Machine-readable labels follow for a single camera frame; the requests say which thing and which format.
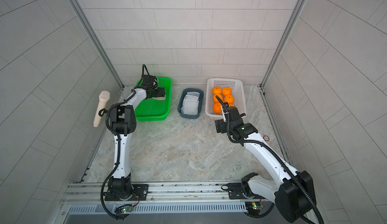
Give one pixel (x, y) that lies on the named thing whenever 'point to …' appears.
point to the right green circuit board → (256, 206)
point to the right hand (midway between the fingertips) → (223, 120)
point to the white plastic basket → (238, 92)
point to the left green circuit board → (127, 209)
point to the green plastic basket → (152, 110)
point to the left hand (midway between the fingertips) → (161, 90)
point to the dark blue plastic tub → (184, 92)
